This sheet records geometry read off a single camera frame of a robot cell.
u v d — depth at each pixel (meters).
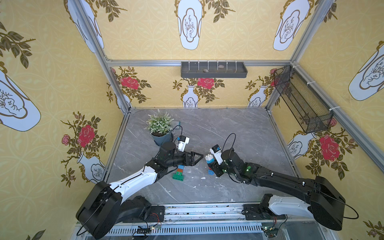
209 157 0.80
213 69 0.92
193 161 0.69
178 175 0.84
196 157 0.76
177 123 1.10
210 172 0.80
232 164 0.63
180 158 0.72
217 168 0.72
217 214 0.75
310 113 0.84
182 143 0.74
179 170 0.86
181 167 0.86
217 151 0.72
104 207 0.41
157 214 0.73
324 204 0.41
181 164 0.74
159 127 0.88
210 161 0.78
